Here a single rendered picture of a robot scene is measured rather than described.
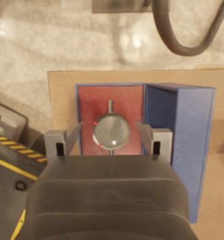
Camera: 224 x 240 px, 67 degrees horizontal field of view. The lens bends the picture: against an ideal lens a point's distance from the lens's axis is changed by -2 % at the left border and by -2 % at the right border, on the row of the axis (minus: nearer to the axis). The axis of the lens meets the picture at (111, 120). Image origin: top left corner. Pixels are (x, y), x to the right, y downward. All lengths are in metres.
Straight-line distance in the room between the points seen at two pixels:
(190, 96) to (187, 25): 0.67
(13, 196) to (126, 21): 0.73
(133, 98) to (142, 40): 0.51
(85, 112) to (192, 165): 0.18
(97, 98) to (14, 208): 0.47
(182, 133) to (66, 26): 0.69
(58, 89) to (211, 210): 0.37
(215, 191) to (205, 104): 0.25
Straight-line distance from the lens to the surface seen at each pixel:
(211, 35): 0.82
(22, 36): 0.85
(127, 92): 0.28
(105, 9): 0.79
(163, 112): 0.29
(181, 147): 0.19
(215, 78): 0.33
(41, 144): 0.72
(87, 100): 0.28
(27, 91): 0.84
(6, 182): 0.61
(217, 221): 0.46
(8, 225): 0.71
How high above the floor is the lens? 0.75
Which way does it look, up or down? 75 degrees down
